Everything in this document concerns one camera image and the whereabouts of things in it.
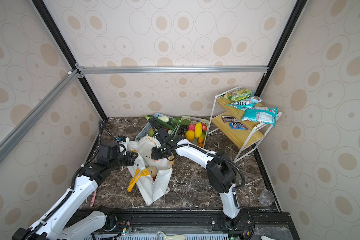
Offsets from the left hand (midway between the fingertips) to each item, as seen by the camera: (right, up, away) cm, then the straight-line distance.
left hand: (140, 152), depth 77 cm
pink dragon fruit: (+28, +14, +29) cm, 43 cm away
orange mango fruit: (+34, +5, +26) cm, 43 cm away
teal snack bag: (+62, +19, -7) cm, 65 cm away
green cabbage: (0, +10, +23) cm, 25 cm away
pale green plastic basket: (+30, +19, +38) cm, 52 cm away
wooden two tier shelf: (+51, +19, 0) cm, 54 cm away
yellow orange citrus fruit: (+27, +8, +25) cm, 38 cm away
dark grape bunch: (+22, +12, +27) cm, 37 cm away
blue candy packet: (+56, +14, +15) cm, 60 cm away
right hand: (+5, -3, +9) cm, 11 cm away
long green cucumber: (+7, +17, +29) cm, 34 cm away
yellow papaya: (+33, +12, +26) cm, 43 cm away
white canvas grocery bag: (+7, -11, -6) cm, 14 cm away
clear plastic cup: (+68, -25, +4) cm, 72 cm away
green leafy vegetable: (+18, +19, +29) cm, 39 cm away
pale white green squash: (+8, +20, +32) cm, 39 cm away
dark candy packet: (+51, +19, +18) cm, 58 cm away
